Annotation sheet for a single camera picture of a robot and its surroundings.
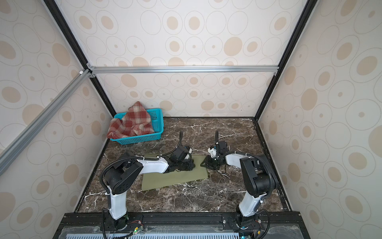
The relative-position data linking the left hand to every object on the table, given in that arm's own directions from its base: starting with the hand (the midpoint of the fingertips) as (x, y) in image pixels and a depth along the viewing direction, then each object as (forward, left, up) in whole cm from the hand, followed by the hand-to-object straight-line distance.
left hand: (200, 165), depth 90 cm
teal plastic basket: (+41, +34, 0) cm, 53 cm away
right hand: (+1, -2, -3) cm, 4 cm away
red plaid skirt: (+34, +47, +1) cm, 58 cm away
